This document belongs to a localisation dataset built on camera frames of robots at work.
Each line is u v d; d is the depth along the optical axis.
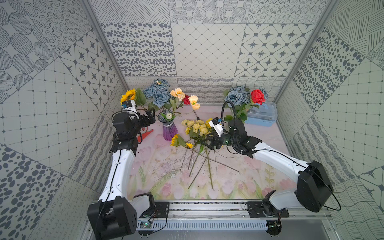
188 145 0.93
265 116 1.02
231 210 0.76
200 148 0.95
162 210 0.74
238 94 0.76
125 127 0.55
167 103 0.79
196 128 0.95
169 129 0.90
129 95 0.70
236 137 0.62
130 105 0.64
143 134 1.01
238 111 0.80
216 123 0.69
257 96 0.72
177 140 0.91
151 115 0.70
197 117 1.13
